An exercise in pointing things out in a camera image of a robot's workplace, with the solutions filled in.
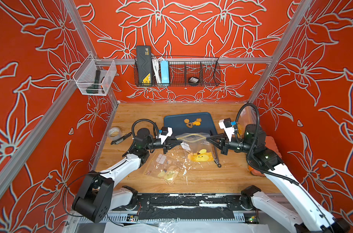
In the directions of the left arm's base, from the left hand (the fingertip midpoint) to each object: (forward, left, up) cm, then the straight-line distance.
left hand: (180, 140), depth 72 cm
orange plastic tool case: (+12, -58, -18) cm, 62 cm away
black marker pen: (+11, +41, -21) cm, 48 cm away
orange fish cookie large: (+27, -11, -20) cm, 36 cm away
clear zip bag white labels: (-6, +8, -22) cm, 24 cm away
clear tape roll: (+15, +47, -21) cm, 54 cm away
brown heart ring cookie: (+25, -6, -20) cm, 33 cm away
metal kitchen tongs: (-5, -18, -5) cm, 20 cm away
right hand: (-4, -11, +8) cm, 14 cm away
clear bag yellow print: (-2, -9, -3) cm, 10 cm away
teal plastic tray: (+28, +4, -21) cm, 36 cm away
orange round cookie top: (+29, -4, -20) cm, 36 cm away
